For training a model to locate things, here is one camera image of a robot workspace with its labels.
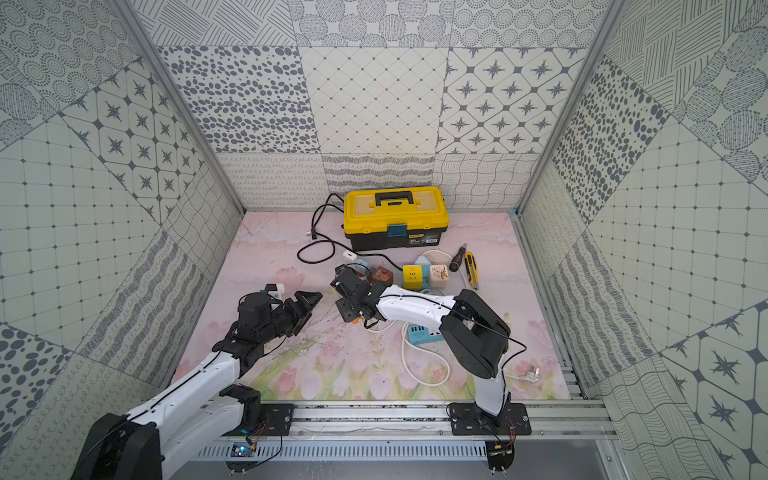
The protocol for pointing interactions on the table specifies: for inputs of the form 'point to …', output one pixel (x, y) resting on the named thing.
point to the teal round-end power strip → (426, 270)
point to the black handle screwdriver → (455, 263)
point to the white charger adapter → (349, 254)
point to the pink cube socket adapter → (439, 277)
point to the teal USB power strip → (419, 334)
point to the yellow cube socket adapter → (412, 277)
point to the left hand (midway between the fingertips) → (317, 298)
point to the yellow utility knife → (473, 273)
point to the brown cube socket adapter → (382, 274)
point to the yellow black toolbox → (395, 217)
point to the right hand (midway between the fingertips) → (355, 305)
